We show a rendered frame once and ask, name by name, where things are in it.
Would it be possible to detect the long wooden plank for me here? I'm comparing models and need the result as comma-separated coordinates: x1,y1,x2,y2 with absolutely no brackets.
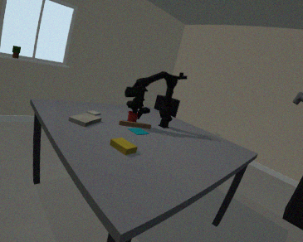
119,120,151,129

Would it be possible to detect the yellow flat bar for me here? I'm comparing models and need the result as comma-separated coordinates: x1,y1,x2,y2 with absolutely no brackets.
110,138,137,155

